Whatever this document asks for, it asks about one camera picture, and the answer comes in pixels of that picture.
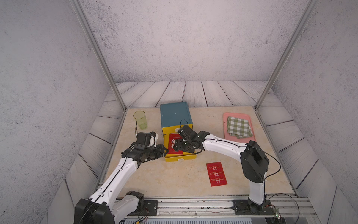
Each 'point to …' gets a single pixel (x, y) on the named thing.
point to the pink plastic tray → (243, 116)
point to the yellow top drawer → (174, 129)
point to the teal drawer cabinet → (174, 117)
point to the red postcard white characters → (171, 149)
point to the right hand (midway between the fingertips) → (177, 148)
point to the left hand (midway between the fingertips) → (167, 151)
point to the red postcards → (216, 174)
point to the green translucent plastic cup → (140, 115)
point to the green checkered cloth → (238, 128)
